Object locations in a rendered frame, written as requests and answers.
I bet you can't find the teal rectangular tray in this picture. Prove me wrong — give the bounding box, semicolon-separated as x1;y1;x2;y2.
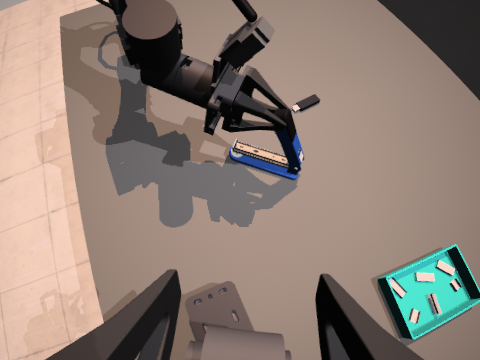
377;245;480;340

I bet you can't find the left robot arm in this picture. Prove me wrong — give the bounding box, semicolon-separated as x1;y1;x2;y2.
109;0;275;96

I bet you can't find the white rectangular block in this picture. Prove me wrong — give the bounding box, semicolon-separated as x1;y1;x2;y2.
437;260;455;276
416;272;435;282
389;277;407;298

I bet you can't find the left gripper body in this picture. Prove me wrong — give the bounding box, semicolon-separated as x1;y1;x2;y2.
173;21;253;135

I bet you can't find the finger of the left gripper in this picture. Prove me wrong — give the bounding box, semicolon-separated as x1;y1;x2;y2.
226;91;287;132
242;67;291;113

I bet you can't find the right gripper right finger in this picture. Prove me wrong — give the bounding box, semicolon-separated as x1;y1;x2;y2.
315;274;424;360

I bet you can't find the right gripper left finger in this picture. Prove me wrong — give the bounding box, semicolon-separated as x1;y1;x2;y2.
45;269;181;360

